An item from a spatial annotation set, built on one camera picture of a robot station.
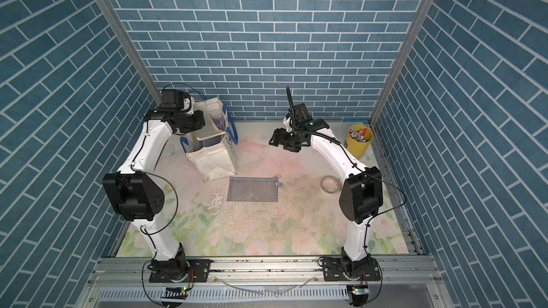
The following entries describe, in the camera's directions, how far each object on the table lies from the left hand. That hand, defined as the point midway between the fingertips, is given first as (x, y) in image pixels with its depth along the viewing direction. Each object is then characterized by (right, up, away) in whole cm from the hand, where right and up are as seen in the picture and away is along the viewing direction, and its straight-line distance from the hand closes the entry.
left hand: (210, 120), depth 88 cm
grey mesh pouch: (+17, -31, +8) cm, 36 cm away
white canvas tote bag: (+2, -12, -5) cm, 13 cm away
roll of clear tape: (+52, -28, +8) cm, 59 cm away
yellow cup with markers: (+66, -8, +11) cm, 67 cm away
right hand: (+28, -10, -2) cm, 30 cm away
